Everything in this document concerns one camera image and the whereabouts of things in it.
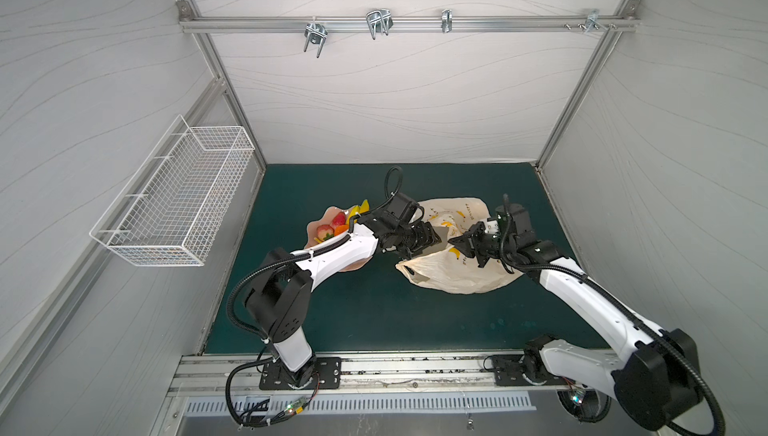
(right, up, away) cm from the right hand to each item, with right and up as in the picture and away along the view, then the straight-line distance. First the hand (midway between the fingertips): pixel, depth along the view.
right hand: (451, 231), depth 78 cm
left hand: (-3, -3, +3) cm, 5 cm away
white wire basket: (-68, +6, -10) cm, 69 cm away
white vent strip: (-53, -41, -8) cm, 68 cm away
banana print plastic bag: (-3, -8, -6) cm, 10 cm away
